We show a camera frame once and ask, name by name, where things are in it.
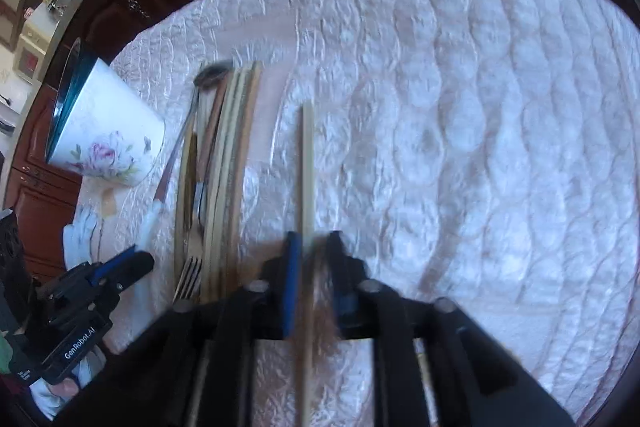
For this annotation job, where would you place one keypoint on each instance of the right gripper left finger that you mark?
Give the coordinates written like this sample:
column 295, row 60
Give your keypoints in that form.
column 282, row 275

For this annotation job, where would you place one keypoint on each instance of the metal spoon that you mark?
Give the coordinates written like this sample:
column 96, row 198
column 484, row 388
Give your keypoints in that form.
column 207, row 78

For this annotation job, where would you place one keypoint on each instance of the left hand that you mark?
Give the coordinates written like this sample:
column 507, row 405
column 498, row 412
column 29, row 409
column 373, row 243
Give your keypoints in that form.
column 51, row 399

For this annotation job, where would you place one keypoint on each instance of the white quilted table cloth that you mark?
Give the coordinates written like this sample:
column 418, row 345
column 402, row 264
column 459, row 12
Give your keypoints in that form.
column 482, row 150

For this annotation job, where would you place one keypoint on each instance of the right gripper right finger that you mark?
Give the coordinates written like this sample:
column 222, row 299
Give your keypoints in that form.
column 353, row 308

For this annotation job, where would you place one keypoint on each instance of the white ceramic spoon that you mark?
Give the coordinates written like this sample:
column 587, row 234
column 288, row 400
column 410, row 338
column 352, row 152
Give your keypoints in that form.
column 76, row 237

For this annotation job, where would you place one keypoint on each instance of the metal fork wooden handle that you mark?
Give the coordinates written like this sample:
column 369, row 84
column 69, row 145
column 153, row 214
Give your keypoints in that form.
column 190, row 278

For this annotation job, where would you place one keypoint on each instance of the cream microwave oven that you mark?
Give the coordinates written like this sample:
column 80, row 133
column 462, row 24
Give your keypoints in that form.
column 29, row 54

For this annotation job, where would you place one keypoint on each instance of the floral utensil holder blue rim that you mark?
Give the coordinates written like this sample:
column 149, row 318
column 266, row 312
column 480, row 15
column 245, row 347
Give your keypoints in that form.
column 100, row 127

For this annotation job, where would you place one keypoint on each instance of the brown wooden chopstick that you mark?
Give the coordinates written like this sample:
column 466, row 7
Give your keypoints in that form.
column 242, row 120

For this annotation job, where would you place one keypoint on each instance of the light bamboo chopstick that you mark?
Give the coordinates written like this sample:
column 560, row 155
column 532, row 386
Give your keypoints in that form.
column 304, row 396

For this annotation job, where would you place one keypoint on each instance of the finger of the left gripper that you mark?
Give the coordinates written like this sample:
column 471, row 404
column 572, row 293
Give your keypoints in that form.
column 120, row 270
column 144, row 265

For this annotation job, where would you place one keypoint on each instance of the tan chopstick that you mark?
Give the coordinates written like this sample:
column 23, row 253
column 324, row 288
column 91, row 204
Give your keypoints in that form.
column 215, row 236

